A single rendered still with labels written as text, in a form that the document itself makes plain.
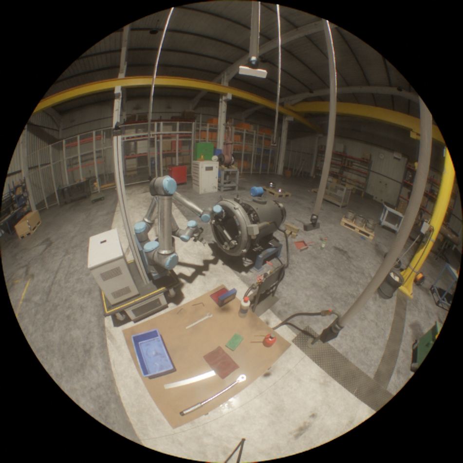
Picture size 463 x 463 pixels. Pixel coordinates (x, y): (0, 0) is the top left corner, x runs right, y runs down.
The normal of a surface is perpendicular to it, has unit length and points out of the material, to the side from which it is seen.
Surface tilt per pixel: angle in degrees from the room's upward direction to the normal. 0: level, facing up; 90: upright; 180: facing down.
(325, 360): 0
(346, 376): 0
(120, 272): 90
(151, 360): 0
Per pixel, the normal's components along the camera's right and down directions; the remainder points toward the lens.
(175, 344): 0.07, -0.87
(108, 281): 0.68, 0.39
